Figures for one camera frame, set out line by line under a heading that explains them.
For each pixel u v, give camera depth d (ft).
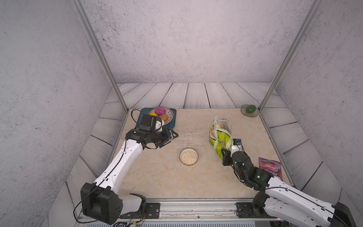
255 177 1.83
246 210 2.39
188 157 2.85
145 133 1.82
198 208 2.44
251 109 3.83
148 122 2.00
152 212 2.39
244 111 3.90
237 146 2.12
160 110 3.76
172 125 3.56
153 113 3.68
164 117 3.56
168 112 3.85
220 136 2.37
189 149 2.99
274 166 2.83
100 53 2.85
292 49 2.80
